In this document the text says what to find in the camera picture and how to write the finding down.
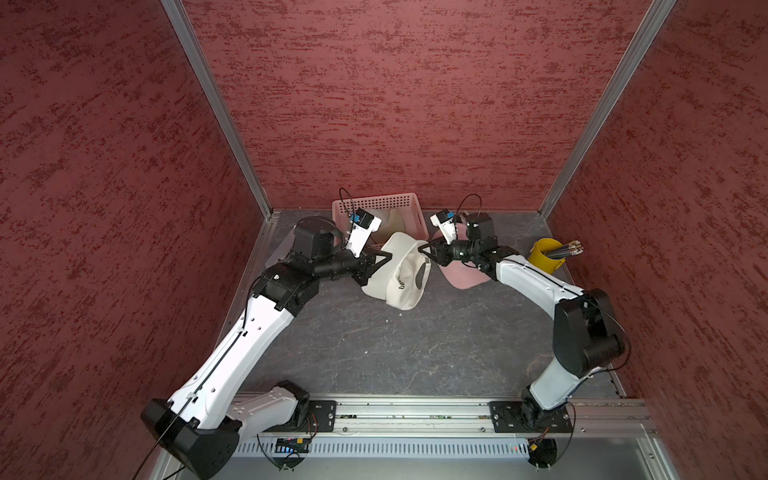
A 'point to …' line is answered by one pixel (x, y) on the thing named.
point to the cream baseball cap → (402, 280)
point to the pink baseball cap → (463, 276)
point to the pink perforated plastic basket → (407, 202)
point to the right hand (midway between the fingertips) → (422, 251)
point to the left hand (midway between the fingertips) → (386, 262)
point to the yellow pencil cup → (536, 256)
